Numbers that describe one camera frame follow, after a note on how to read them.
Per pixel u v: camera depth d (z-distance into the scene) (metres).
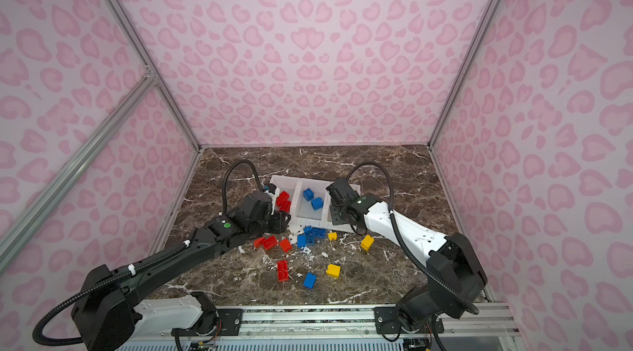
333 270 0.81
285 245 0.88
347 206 0.63
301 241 0.90
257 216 0.62
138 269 0.43
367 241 0.88
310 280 0.80
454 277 0.42
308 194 0.99
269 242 0.88
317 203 0.98
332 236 0.90
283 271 0.82
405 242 0.45
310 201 1.00
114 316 0.39
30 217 0.53
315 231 0.91
